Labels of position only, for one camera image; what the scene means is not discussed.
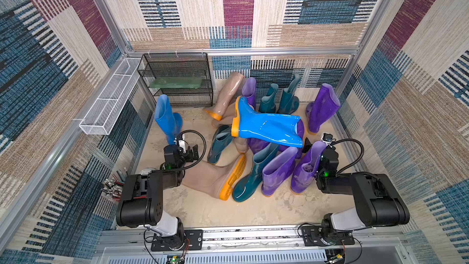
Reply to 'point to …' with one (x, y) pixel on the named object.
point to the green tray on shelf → (177, 82)
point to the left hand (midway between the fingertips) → (188, 145)
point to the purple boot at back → (249, 91)
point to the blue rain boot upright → (170, 122)
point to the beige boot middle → (241, 144)
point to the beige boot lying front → (215, 180)
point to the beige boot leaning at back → (228, 93)
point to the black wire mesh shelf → (179, 64)
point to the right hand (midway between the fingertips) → (316, 142)
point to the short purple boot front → (276, 169)
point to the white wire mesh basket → (103, 114)
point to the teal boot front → (264, 159)
